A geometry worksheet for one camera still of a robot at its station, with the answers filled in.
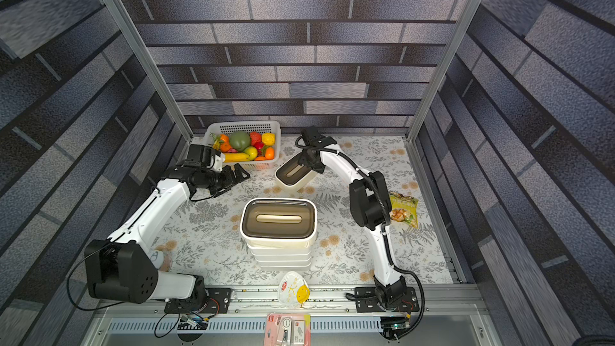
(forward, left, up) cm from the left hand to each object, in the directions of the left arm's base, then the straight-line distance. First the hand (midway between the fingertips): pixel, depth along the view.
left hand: (242, 178), depth 83 cm
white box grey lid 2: (-26, -17, 0) cm, 31 cm away
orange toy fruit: (+22, -5, -12) cm, 26 cm away
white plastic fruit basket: (+37, -4, -9) cm, 38 cm away
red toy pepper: (+31, +2, -11) cm, 33 cm away
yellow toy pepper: (+31, -4, -12) cm, 34 cm away
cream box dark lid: (+9, -17, -12) cm, 23 cm away
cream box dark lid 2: (-21, -16, +11) cm, 29 cm away
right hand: (+15, -23, -9) cm, 29 cm away
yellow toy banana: (+16, +8, -8) cm, 20 cm away
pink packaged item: (-42, -19, -15) cm, 49 cm away
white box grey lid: (-26, -16, -5) cm, 31 cm away
